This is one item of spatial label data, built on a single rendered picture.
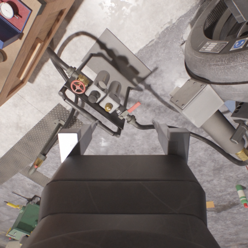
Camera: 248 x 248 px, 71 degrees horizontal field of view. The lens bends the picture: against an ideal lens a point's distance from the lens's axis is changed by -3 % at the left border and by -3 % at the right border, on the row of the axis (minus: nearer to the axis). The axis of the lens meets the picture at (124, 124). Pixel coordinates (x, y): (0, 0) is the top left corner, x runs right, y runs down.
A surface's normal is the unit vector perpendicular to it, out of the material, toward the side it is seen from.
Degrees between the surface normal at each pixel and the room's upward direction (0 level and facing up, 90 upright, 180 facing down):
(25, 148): 0
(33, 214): 90
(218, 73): 60
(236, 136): 68
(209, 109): 23
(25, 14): 0
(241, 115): 90
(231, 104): 0
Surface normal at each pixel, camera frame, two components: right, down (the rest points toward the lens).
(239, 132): -0.47, -0.43
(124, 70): -0.13, 0.63
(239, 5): -0.60, 0.80
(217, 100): 0.14, 0.39
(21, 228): 0.62, -0.55
